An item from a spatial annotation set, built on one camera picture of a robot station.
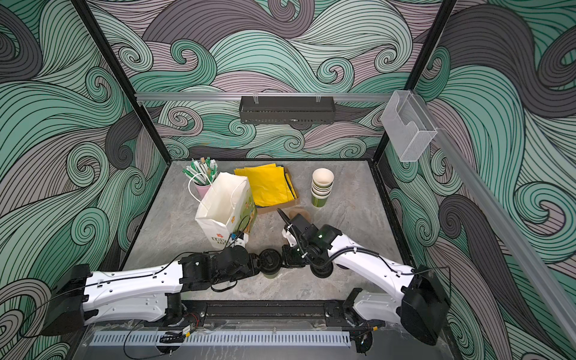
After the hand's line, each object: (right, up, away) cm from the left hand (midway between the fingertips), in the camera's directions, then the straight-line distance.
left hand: (267, 265), depth 73 cm
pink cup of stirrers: (-29, +32, +20) cm, 47 cm away
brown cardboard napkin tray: (-5, +15, +22) cm, 27 cm away
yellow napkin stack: (-1, +26, +30) cm, 40 cm away
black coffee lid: (+1, +1, 0) cm, 2 cm away
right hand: (+5, -1, +1) cm, 5 cm away
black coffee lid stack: (+20, -6, +8) cm, 22 cm away
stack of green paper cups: (+21, +26, +14) cm, 36 cm away
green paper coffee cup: (+1, -7, +7) cm, 10 cm away
